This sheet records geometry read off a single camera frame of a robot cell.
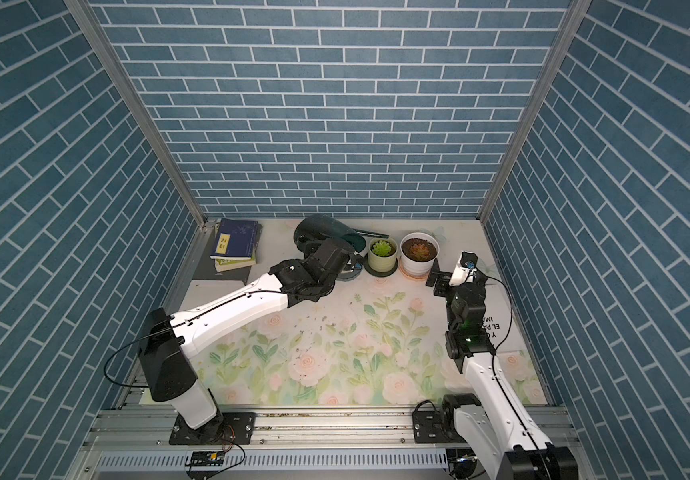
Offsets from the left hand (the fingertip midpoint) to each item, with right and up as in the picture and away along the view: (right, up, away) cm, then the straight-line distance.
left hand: (321, 242), depth 78 cm
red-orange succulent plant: (+30, -3, +21) cm, 37 cm away
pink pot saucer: (+31, -12, +24) cm, 41 cm away
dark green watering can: (-2, +4, +8) cm, 10 cm away
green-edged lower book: (-36, -8, +21) cm, 42 cm away
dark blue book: (-34, +1, +27) cm, 43 cm away
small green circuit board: (-28, -53, -6) cm, 60 cm away
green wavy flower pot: (+17, -7, +20) cm, 27 cm away
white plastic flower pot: (+28, -8, +18) cm, 34 cm away
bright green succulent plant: (+18, -2, +21) cm, 28 cm away
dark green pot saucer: (+17, -11, +26) cm, 33 cm away
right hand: (+36, -6, 0) cm, 37 cm away
